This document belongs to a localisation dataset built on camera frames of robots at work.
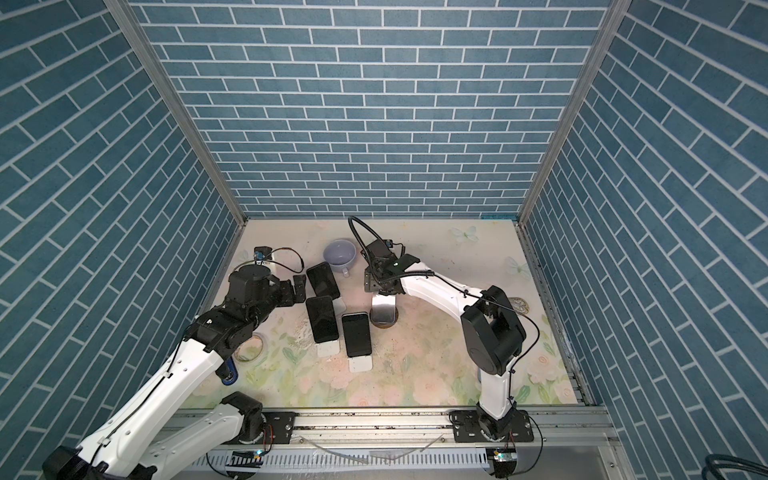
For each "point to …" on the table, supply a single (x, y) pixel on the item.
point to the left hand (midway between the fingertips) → (292, 277)
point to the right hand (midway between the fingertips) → (377, 278)
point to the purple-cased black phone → (381, 300)
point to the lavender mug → (340, 254)
